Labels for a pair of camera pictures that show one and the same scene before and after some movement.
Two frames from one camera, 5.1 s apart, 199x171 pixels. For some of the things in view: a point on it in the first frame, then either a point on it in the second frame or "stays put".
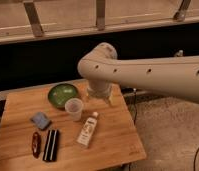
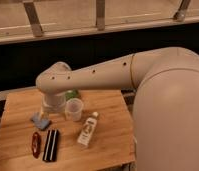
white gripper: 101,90 -> 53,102
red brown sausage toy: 36,145 stays put
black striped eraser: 51,145 stays put
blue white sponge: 41,120 stays put
